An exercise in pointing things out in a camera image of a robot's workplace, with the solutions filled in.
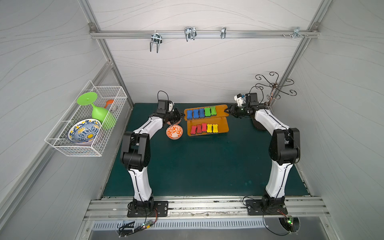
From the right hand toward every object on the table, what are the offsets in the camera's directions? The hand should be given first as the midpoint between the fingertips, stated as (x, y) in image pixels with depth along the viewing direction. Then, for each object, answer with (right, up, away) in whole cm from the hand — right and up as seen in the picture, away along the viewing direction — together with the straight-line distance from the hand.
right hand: (225, 110), depth 96 cm
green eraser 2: (-8, -1, -2) cm, 9 cm away
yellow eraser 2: (-6, -13, +6) cm, 15 cm away
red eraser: (-21, -13, +6) cm, 26 cm away
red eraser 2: (-17, -13, +6) cm, 22 cm away
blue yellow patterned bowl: (-67, -11, -33) cm, 75 cm away
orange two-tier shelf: (-11, -7, +9) cm, 16 cm away
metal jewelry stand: (+28, +13, -7) cm, 32 cm away
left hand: (-25, -3, -1) cm, 25 cm away
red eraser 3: (-14, -11, +6) cm, 19 cm away
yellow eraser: (-10, -12, +6) cm, 17 cm away
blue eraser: (-24, -3, -1) cm, 24 cm away
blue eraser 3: (-16, -2, -2) cm, 16 cm away
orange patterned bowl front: (-34, -15, +6) cm, 38 cm away
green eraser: (-12, -1, -2) cm, 12 cm away
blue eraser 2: (-19, -3, -2) cm, 20 cm away
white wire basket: (-57, -12, -33) cm, 67 cm away
